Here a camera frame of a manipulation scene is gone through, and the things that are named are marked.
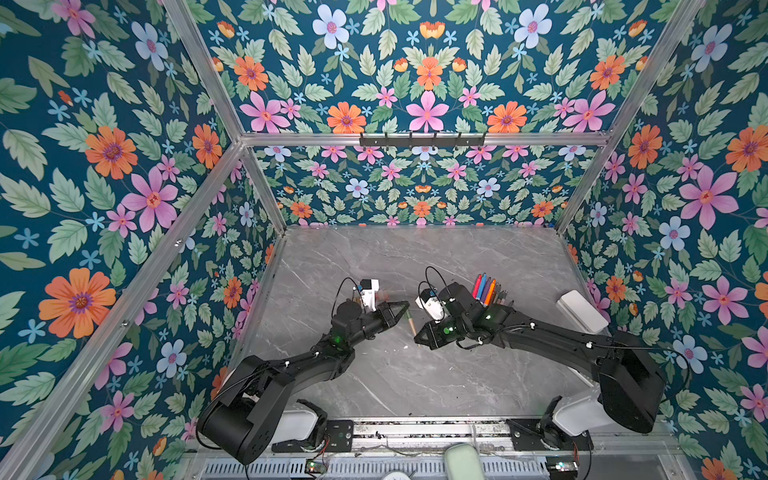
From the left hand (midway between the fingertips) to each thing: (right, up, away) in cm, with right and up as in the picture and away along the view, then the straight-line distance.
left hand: (413, 301), depth 77 cm
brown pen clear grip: (+29, -1, +23) cm, 37 cm away
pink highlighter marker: (+22, +1, +24) cm, 33 cm away
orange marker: (+27, -1, +23) cm, 35 cm away
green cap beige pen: (0, -6, +2) cm, 6 cm away
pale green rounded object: (+11, -36, -10) cm, 38 cm away
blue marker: (+24, +2, +24) cm, 34 cm away
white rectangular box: (+53, -6, +15) cm, 56 cm away
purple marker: (+26, 0, +24) cm, 35 cm away
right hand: (+1, -10, +1) cm, 10 cm away
